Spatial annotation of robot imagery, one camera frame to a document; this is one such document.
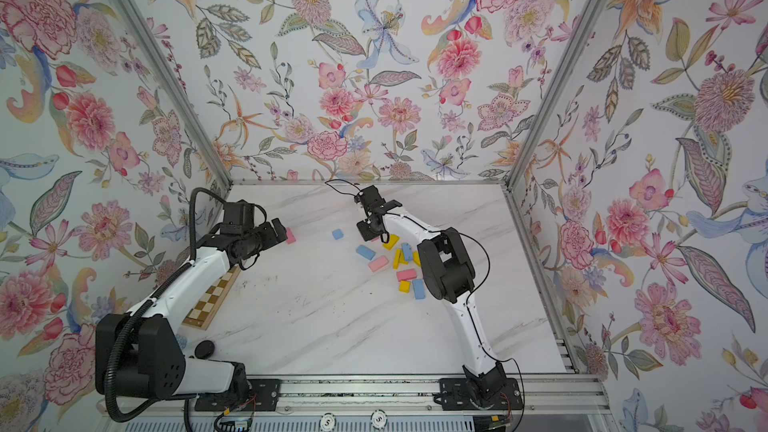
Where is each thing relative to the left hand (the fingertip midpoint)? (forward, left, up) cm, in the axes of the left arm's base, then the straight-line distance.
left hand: (279, 230), depth 88 cm
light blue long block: (+2, -24, -15) cm, 29 cm away
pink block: (-7, -37, -15) cm, 41 cm away
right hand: (+10, -26, -12) cm, 30 cm away
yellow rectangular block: (-12, -33, +13) cm, 37 cm away
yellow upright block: (-1, -35, -14) cm, 38 cm away
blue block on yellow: (0, -39, -13) cm, 41 cm away
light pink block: (-3, -29, -15) cm, 33 cm away
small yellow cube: (-11, -37, -15) cm, 41 cm away
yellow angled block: (-2, -41, -14) cm, 43 cm away
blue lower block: (-12, -41, -15) cm, 46 cm away
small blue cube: (+10, -14, -16) cm, 24 cm away
